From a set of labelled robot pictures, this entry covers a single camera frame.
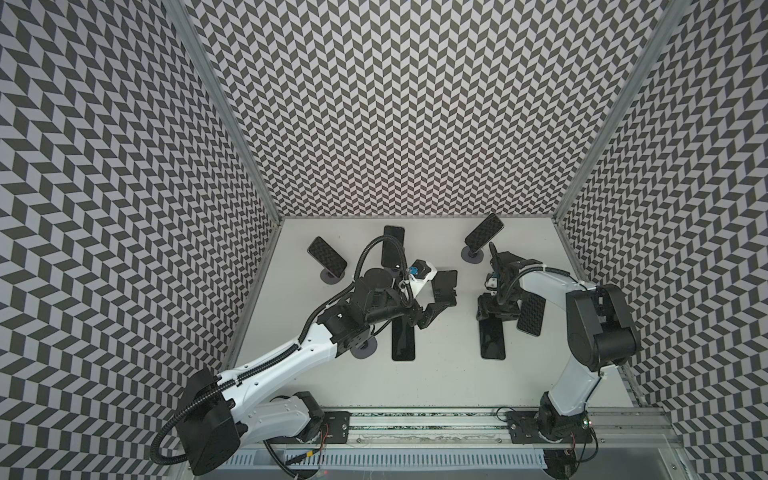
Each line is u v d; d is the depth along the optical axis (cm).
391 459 69
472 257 105
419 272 58
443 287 96
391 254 94
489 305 83
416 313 61
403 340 87
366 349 85
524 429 73
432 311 60
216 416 38
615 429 75
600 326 49
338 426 72
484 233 99
